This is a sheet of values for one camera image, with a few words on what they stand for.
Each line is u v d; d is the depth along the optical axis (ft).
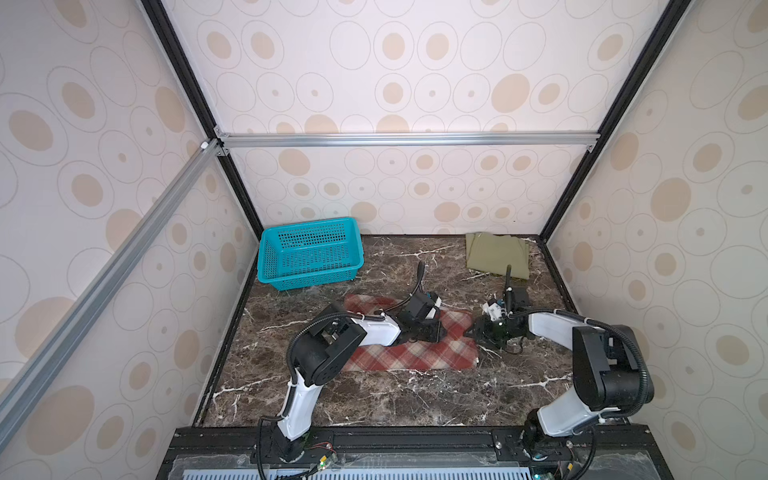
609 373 1.52
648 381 1.50
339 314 1.79
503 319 2.73
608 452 2.43
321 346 1.71
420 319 2.53
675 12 2.22
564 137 2.95
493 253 3.69
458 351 2.88
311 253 3.72
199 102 2.67
